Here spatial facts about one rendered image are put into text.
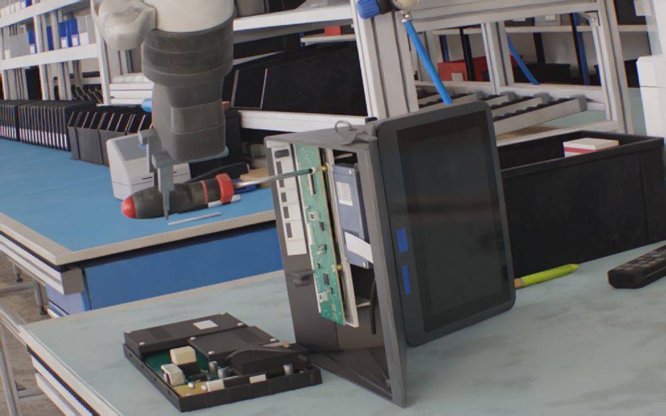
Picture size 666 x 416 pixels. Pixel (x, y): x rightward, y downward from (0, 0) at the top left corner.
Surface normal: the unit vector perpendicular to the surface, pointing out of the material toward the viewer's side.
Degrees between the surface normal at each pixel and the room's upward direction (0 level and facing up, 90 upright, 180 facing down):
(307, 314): 90
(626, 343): 0
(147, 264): 90
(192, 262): 90
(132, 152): 29
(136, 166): 40
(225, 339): 0
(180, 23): 114
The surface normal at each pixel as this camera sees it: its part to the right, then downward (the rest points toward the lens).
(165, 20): -0.36, 0.50
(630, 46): -0.91, 0.19
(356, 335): -0.19, 0.18
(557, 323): -0.15, -0.98
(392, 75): 0.38, 0.08
